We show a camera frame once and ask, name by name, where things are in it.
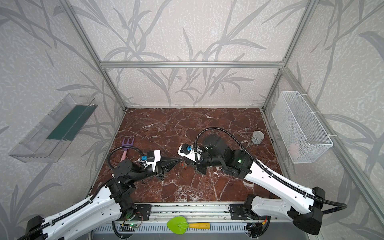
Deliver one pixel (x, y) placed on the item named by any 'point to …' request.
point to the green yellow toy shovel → (179, 225)
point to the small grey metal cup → (257, 137)
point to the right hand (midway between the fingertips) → (186, 154)
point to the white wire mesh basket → (305, 138)
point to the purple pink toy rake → (125, 150)
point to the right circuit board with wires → (255, 230)
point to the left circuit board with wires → (133, 225)
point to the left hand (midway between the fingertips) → (180, 157)
